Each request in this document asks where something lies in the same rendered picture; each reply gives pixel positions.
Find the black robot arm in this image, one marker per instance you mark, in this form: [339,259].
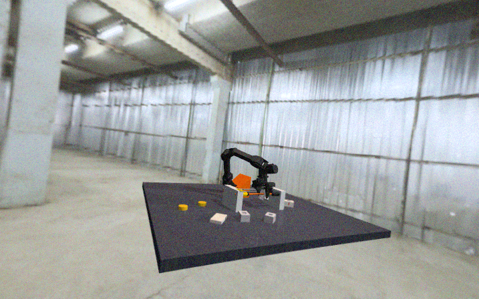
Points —
[255,161]

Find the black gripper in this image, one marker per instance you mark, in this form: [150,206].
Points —
[269,185]

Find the white flat rectangular block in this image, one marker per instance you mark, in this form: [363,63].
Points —
[218,218]

